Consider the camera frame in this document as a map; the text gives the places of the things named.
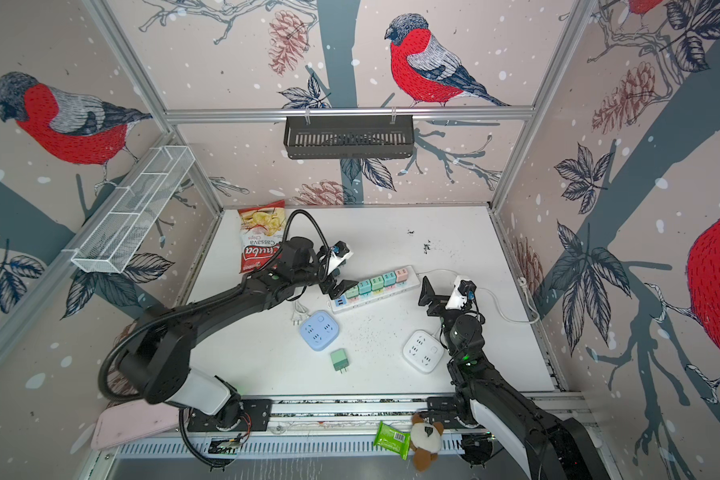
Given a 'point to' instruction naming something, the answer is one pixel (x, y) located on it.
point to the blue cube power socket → (320, 330)
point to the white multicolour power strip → (341, 304)
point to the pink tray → (130, 420)
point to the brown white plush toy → (426, 440)
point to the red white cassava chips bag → (262, 229)
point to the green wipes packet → (392, 439)
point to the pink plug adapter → (401, 275)
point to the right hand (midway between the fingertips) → (438, 282)
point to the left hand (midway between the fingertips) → (347, 267)
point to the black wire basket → (342, 137)
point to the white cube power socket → (423, 351)
